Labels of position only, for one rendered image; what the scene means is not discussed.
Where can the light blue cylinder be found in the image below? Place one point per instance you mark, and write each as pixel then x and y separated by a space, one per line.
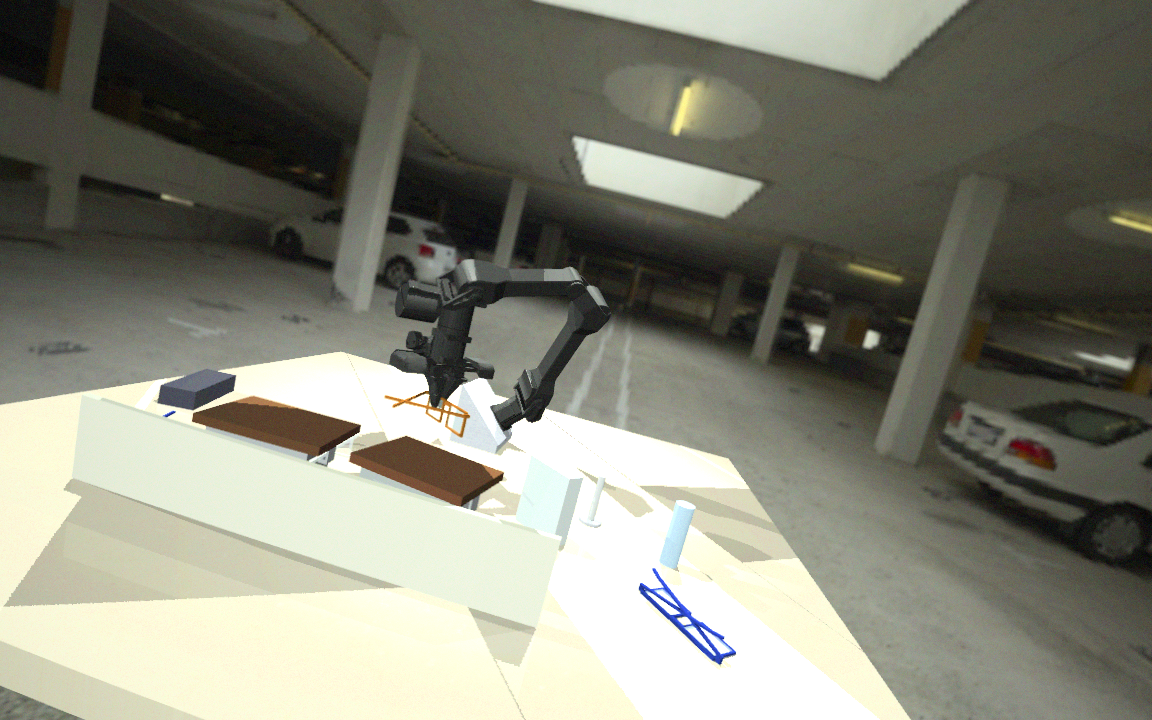
pixel 676 534

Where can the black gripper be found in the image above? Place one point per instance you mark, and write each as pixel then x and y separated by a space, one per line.
pixel 448 350

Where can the white rectangular panel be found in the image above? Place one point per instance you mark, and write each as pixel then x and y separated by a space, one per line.
pixel 426 545

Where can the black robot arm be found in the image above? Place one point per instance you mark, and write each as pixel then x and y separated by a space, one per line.
pixel 479 283

